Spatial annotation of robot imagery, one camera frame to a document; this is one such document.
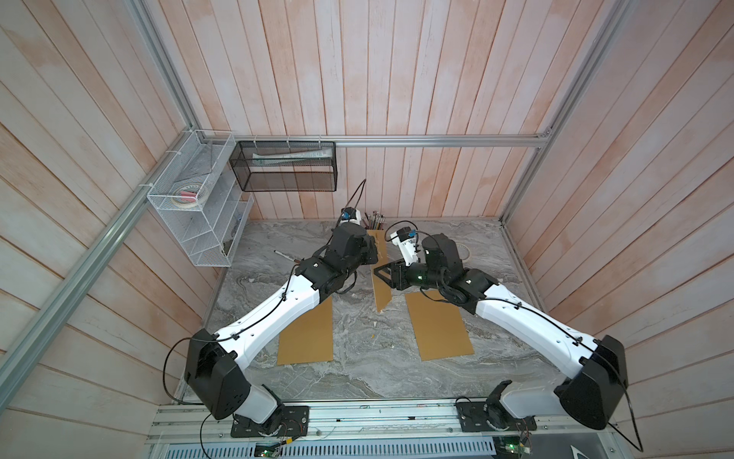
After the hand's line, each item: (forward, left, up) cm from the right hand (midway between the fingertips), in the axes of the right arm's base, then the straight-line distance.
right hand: (377, 269), depth 74 cm
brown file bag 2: (-7, -1, +2) cm, 7 cm away
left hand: (+7, +2, +2) cm, 7 cm away
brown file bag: (-9, +21, -25) cm, 34 cm away
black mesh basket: (+46, +32, +1) cm, 56 cm away
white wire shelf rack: (+8, +48, +5) cm, 49 cm away
